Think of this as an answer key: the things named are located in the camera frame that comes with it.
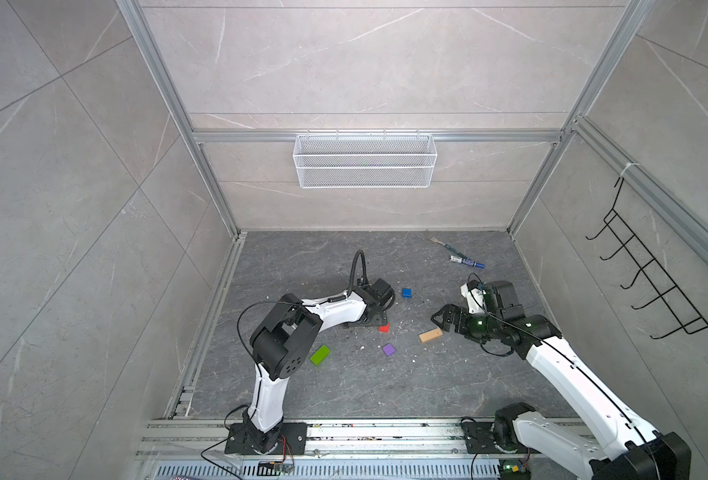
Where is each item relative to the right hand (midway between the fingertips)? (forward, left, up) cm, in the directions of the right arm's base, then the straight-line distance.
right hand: (443, 319), depth 79 cm
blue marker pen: (+31, -18, -14) cm, 39 cm away
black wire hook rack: (-8, -44, +18) cm, 48 cm away
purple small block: (-3, +14, -13) cm, 20 cm away
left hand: (+10, +20, -13) cm, 26 cm away
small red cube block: (+4, +15, -14) cm, 21 cm away
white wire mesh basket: (+52, +20, +16) cm, 58 cm away
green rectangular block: (-4, +35, -13) cm, 38 cm away
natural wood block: (+1, +1, -13) cm, 13 cm away
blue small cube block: (+18, +6, -15) cm, 25 cm away
